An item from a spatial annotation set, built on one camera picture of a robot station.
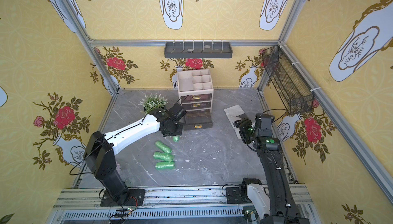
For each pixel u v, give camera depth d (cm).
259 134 57
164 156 84
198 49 92
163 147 89
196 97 90
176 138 82
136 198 73
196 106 94
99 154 44
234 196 73
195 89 89
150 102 90
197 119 103
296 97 85
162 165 81
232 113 106
